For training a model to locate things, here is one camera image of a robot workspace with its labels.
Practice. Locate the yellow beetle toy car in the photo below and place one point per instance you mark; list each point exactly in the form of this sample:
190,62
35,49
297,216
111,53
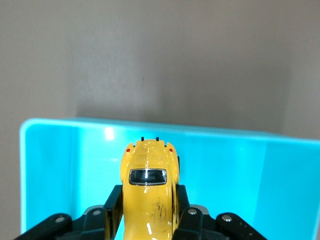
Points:
147,200

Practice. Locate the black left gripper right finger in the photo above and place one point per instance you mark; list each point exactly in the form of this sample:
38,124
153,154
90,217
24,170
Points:
200,227

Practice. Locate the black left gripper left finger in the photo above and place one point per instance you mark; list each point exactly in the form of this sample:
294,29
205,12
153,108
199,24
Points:
92,225

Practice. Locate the turquoise plastic bin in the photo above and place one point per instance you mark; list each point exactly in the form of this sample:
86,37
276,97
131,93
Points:
225,170

